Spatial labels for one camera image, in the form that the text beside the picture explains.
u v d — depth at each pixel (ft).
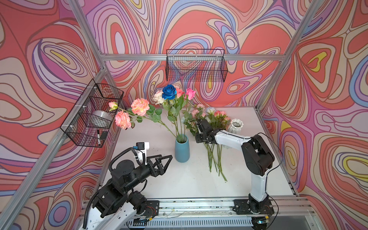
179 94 2.21
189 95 2.21
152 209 2.36
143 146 1.85
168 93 1.98
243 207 2.41
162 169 1.75
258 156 1.68
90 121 2.35
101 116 2.36
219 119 3.58
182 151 2.56
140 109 1.85
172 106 2.18
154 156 2.10
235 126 2.58
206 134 2.46
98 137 2.36
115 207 1.46
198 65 3.23
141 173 1.72
